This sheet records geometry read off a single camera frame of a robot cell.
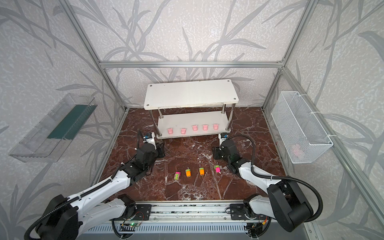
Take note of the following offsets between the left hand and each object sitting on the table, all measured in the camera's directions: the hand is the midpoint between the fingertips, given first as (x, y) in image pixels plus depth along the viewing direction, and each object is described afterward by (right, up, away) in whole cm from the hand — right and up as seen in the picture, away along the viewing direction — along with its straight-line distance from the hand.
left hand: (165, 139), depth 83 cm
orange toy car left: (+13, -19, +1) cm, 23 cm away
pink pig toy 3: (+16, +6, +15) cm, 23 cm away
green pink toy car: (+7, -20, 0) cm, 22 cm away
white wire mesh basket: (+63, +3, -23) cm, 67 cm away
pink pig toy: (0, +4, +13) cm, 13 cm away
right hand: (+28, -3, +5) cm, 29 cm away
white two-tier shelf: (+12, +20, +36) cm, 43 cm away
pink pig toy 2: (+9, +4, +13) cm, 16 cm away
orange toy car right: (+21, -18, +1) cm, 28 cm away
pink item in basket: (+68, -5, -11) cm, 69 cm away
